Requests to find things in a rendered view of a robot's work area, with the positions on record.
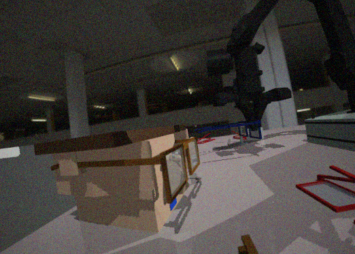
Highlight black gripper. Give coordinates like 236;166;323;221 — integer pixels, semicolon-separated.
213;67;292;123

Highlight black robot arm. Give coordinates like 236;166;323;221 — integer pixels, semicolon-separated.
206;0;355;113

